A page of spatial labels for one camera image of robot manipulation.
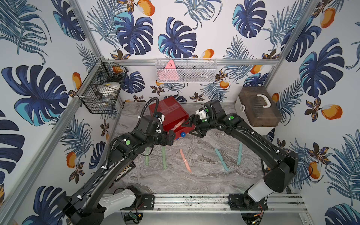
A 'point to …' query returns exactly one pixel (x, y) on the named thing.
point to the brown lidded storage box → (256, 107)
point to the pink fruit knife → (186, 163)
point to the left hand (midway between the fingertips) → (167, 131)
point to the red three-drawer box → (175, 116)
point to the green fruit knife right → (163, 157)
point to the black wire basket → (101, 71)
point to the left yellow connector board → (131, 166)
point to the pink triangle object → (169, 73)
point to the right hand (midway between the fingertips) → (184, 126)
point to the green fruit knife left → (147, 152)
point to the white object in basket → (108, 90)
